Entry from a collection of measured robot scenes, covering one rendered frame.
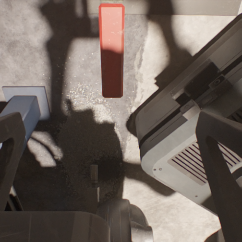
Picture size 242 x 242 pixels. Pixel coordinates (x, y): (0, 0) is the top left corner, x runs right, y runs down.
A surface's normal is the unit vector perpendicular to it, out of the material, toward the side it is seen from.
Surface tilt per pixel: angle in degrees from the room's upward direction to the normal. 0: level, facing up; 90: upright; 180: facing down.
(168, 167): 0
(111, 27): 0
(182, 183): 0
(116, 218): 118
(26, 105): 90
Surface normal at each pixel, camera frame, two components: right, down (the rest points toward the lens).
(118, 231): 0.02, -0.98
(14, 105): 0.01, -0.81
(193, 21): 0.03, 0.58
